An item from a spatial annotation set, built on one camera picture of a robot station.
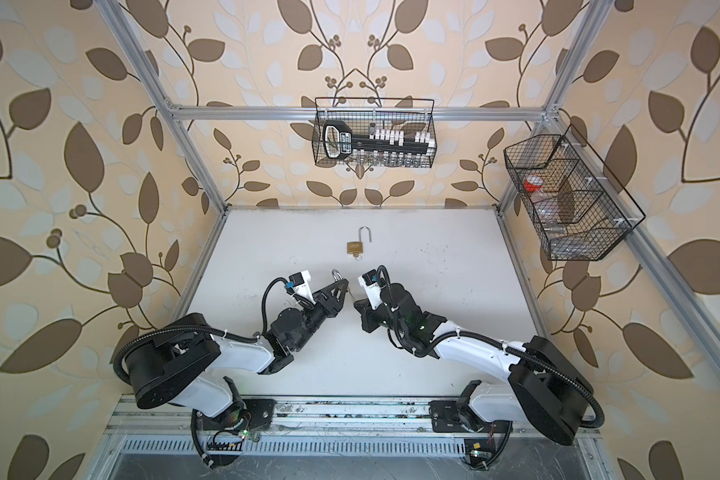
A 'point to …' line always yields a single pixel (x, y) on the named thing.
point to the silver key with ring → (358, 257)
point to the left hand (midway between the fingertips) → (347, 283)
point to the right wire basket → (578, 210)
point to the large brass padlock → (357, 247)
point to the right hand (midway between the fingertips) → (356, 306)
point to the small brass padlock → (336, 274)
